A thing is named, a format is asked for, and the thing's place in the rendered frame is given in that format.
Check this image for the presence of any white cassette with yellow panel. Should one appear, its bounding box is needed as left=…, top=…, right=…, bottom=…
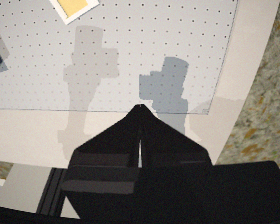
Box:
left=50, top=0, right=99, bottom=25

